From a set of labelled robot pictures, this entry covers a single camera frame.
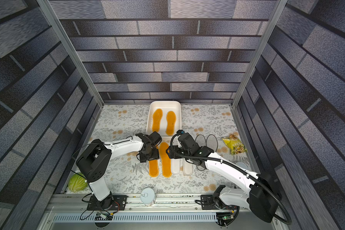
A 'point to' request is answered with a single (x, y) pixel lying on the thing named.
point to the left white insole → (176, 166)
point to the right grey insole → (212, 142)
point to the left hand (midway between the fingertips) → (155, 159)
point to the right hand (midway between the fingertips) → (170, 150)
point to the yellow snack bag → (234, 144)
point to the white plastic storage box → (165, 117)
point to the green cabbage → (77, 183)
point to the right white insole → (187, 167)
